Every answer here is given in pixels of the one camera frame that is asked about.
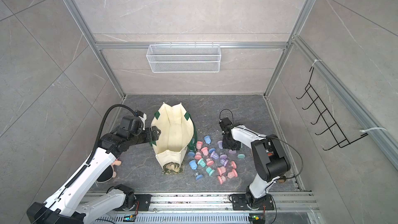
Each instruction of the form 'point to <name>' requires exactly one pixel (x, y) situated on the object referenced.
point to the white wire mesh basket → (183, 58)
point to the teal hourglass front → (210, 171)
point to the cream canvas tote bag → (178, 133)
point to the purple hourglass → (220, 143)
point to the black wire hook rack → (325, 115)
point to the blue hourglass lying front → (199, 177)
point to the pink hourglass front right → (232, 173)
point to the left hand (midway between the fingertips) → (156, 130)
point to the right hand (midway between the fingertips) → (232, 146)
